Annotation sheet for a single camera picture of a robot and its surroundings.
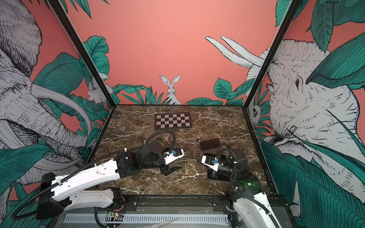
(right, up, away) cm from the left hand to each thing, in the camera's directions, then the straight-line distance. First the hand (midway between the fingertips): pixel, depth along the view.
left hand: (180, 158), depth 68 cm
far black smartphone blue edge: (+20, +1, +31) cm, 36 cm away
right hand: (+10, 0, 0) cm, 10 cm away
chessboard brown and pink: (-8, +18, +40) cm, 44 cm away
